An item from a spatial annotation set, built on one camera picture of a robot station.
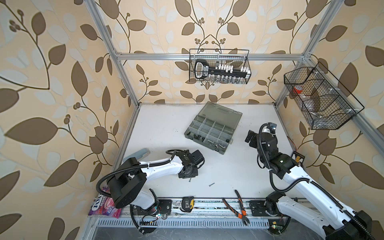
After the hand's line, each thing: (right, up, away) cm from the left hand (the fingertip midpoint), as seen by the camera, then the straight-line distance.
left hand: (195, 174), depth 84 cm
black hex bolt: (+1, +19, +18) cm, 26 cm away
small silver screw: (+8, -6, -1) cm, 10 cm away
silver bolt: (+18, +13, +12) cm, 25 cm away
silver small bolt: (-3, -4, 0) cm, 5 cm away
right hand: (+33, +22, -6) cm, 40 cm away
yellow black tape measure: (-4, -11, -10) cm, 16 cm away
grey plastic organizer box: (+13, +26, +21) cm, 36 cm away
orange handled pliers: (+23, -16, -13) cm, 31 cm away
